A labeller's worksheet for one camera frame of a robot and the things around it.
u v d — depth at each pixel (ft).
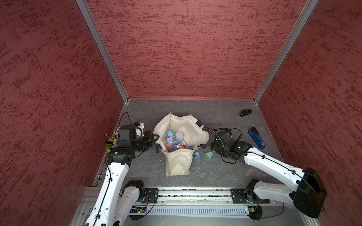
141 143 2.03
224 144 2.00
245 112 3.72
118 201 1.46
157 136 2.40
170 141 2.79
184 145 2.94
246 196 2.17
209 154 2.86
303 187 1.26
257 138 3.10
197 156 2.80
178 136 2.89
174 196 2.48
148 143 2.11
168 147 2.77
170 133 3.02
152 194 2.43
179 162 2.55
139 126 2.27
